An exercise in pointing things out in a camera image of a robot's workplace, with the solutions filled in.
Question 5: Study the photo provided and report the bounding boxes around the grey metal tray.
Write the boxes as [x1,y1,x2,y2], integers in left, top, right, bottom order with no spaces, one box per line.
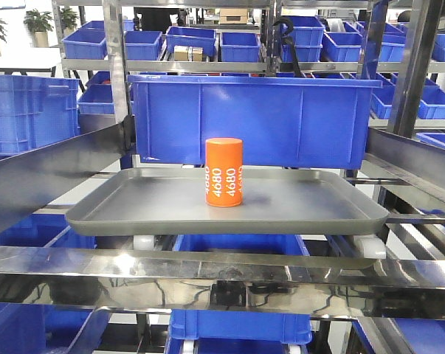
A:
[65,167,390,237]

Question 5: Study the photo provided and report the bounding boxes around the white table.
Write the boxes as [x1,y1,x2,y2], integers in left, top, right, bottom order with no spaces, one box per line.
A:
[0,47,63,77]

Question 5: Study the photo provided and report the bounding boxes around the steel rack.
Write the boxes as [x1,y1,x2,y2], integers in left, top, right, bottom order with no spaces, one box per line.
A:
[0,0,445,354]

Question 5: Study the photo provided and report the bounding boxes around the blue crate with handle slots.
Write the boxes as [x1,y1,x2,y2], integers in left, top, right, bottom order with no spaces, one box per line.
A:
[168,234,314,346]

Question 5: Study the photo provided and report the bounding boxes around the ribbed blue plastic crate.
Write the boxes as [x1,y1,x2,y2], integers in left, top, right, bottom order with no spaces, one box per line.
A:
[0,74,80,156]

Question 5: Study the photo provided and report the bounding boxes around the large cardboard box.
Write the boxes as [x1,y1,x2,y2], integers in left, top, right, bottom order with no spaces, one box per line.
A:
[219,7,249,25]

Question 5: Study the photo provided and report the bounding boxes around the person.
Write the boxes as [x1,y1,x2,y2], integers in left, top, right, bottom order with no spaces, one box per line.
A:
[133,7,173,34]

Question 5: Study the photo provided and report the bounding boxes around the orange capacitor cylinder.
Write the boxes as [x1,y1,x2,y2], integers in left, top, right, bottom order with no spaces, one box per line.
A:
[205,137,244,208]

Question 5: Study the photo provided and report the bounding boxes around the small cardboard box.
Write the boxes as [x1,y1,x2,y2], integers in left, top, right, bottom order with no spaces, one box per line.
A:
[173,45,204,62]

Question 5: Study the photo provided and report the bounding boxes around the large blue plastic bin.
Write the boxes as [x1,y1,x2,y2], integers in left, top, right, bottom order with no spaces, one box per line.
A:
[128,74,384,170]

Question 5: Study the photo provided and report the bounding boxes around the black hooked strap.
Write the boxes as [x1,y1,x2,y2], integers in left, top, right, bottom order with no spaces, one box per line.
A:
[272,16,306,78]

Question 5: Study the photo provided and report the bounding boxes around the row of blue bins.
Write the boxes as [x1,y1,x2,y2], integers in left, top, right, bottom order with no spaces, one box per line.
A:
[61,15,445,154]

